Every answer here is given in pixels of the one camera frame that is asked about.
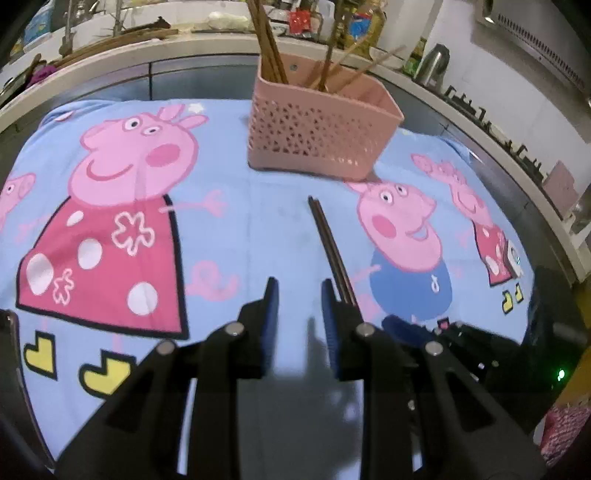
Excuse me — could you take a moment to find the pink plastic utensil basket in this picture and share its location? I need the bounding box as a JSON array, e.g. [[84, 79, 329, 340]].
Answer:
[[247, 53, 406, 182]]

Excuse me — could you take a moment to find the pink patterned clothing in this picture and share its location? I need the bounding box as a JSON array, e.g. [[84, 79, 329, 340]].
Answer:
[[538, 401, 589, 467]]

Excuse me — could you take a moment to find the black gas stove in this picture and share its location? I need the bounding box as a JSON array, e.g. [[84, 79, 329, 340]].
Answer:
[[441, 85, 550, 185]]

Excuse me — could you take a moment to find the steel range hood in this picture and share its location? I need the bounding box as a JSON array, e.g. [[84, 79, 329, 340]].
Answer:
[[478, 0, 591, 93]]

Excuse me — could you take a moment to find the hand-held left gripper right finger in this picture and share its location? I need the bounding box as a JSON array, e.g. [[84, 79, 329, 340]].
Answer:
[[321, 278, 549, 480]]

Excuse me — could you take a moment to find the blue cartoon pig printed blanket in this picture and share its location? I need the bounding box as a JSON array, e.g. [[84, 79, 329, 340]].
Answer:
[[0, 99, 539, 480]]

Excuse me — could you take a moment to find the purple cloth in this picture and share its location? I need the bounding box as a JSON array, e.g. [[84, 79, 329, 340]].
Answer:
[[28, 64, 57, 88]]

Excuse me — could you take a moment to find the steel thermos kettle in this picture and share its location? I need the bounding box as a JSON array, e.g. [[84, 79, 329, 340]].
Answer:
[[416, 44, 451, 88]]

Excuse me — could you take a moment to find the pink board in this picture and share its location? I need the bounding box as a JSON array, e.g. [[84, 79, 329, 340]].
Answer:
[[542, 159, 580, 217]]

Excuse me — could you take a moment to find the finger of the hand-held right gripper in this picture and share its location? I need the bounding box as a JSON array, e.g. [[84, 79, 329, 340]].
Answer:
[[382, 315, 482, 366]]

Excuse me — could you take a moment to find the white dough lump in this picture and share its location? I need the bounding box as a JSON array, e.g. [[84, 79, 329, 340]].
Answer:
[[208, 10, 252, 32]]

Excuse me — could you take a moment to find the green glass bottle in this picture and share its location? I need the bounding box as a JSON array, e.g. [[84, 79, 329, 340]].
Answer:
[[406, 37, 426, 75]]

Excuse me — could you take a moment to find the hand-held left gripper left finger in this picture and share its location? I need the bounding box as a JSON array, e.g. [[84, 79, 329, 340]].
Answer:
[[58, 277, 280, 480]]

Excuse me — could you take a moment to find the yellow cooking oil bottle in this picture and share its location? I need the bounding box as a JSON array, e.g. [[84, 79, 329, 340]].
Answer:
[[348, 4, 386, 49]]

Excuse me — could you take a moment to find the red packet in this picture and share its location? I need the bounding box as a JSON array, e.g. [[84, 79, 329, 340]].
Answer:
[[288, 10, 319, 35]]

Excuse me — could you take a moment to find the blue white detergent jug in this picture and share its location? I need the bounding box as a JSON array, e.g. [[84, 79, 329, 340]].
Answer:
[[23, 0, 56, 47]]

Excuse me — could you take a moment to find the dark wooden chopstick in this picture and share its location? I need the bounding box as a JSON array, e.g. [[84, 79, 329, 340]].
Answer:
[[321, 14, 345, 90], [313, 196, 358, 306], [246, 0, 280, 84], [308, 196, 352, 305], [254, 0, 290, 85]]

